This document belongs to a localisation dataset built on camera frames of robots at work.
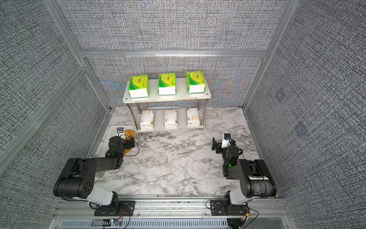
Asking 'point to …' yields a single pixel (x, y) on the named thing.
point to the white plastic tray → (113, 131)
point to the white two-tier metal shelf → (181, 93)
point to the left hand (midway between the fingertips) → (126, 134)
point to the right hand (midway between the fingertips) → (221, 134)
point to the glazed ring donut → (128, 133)
